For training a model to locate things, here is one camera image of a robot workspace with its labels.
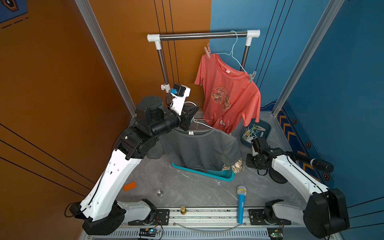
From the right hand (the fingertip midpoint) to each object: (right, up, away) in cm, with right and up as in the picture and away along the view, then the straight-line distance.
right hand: (248, 163), depth 85 cm
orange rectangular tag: (-67, -12, -2) cm, 68 cm away
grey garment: (-25, +10, -13) cm, 30 cm away
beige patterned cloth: (-9, 0, -8) cm, 12 cm away
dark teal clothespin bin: (+17, +19, +23) cm, 34 cm away
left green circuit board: (-53, -29, -15) cm, 62 cm away
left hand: (-30, +29, -31) cm, 52 cm away
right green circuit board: (+8, -30, -14) cm, 34 cm away
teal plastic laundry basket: (-12, -6, 0) cm, 14 cm away
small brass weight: (-36, -21, -12) cm, 43 cm away
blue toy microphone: (-6, -13, -8) cm, 16 cm away
